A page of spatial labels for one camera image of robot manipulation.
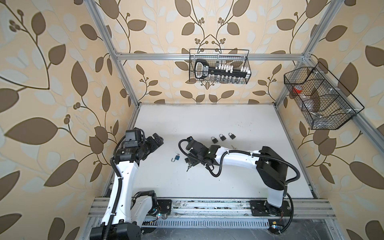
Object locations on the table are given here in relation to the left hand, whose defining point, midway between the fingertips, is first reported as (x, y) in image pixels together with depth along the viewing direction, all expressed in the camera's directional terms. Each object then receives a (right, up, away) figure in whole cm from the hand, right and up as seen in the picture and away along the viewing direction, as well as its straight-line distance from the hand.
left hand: (158, 142), depth 77 cm
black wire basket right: (+84, +19, -4) cm, 86 cm away
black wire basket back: (+29, +36, +12) cm, 48 cm away
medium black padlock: (+32, -2, +22) cm, 39 cm away
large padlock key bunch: (+16, -17, +11) cm, 25 cm away
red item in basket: (+81, +30, +12) cm, 87 cm away
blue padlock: (+8, -12, +14) cm, 20 cm away
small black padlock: (+38, -1, +25) cm, 46 cm away
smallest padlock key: (+44, -7, +19) cm, 49 cm away
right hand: (+18, -10, +9) cm, 22 cm away
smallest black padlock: (+44, +1, +25) cm, 51 cm away
